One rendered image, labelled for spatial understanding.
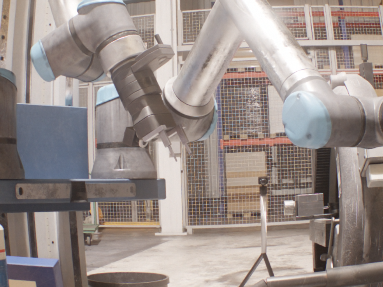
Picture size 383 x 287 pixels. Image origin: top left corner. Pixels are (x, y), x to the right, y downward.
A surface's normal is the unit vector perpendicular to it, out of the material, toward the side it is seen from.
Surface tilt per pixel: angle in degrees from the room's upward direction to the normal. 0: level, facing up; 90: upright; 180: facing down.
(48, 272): 102
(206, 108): 98
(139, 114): 79
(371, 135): 128
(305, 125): 94
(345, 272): 52
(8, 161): 70
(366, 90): 37
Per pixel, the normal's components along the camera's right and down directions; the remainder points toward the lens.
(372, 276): -0.06, 0.16
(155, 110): 0.71, -0.51
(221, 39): -0.26, 0.69
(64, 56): 0.09, 0.59
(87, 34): -0.05, 0.38
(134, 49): 0.40, -0.36
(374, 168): -0.07, -0.43
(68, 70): 0.47, 0.86
